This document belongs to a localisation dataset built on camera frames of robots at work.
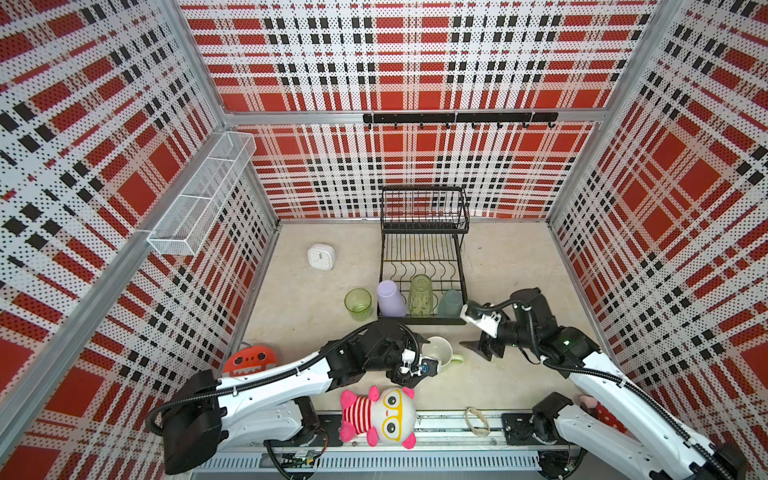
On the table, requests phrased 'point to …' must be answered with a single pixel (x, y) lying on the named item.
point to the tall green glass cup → (421, 298)
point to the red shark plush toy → (246, 360)
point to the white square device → (321, 256)
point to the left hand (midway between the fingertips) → (423, 355)
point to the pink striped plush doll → (389, 414)
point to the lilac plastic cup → (390, 300)
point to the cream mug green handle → (440, 348)
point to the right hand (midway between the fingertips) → (471, 328)
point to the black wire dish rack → (423, 251)
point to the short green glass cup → (358, 302)
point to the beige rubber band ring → (477, 431)
